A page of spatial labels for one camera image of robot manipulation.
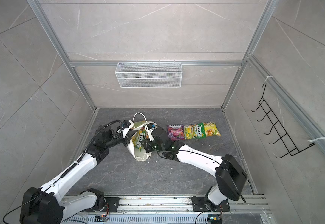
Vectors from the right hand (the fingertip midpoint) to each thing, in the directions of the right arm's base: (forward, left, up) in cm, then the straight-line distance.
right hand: (142, 141), depth 78 cm
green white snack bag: (+17, -35, -15) cm, 42 cm away
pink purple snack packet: (+16, -21, -14) cm, 30 cm away
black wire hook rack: (-12, -69, +13) cm, 71 cm away
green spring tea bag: (+9, +5, -10) cm, 14 cm away
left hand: (+6, +3, +6) cm, 9 cm away
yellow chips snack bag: (+18, -47, -15) cm, 53 cm away
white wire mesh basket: (+49, -5, +12) cm, 51 cm away
